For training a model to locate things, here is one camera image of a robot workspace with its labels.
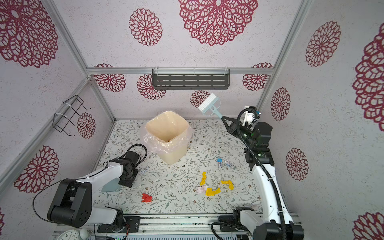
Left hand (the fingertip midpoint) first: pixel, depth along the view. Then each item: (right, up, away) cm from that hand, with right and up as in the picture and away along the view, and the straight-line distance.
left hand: (134, 180), depth 89 cm
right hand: (+48, +36, -23) cm, 64 cm away
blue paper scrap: (+53, +10, +8) cm, 54 cm away
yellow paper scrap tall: (+42, +2, +1) cm, 42 cm away
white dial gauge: (-20, -18, -21) cm, 34 cm away
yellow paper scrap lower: (+44, -5, -5) cm, 45 cm away
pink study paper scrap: (+40, -3, -5) cm, 40 cm away
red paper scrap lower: (+10, -7, -7) cm, 14 cm away
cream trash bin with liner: (+19, +27, +11) cm, 35 cm away
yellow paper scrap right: (+57, -2, -3) cm, 57 cm away
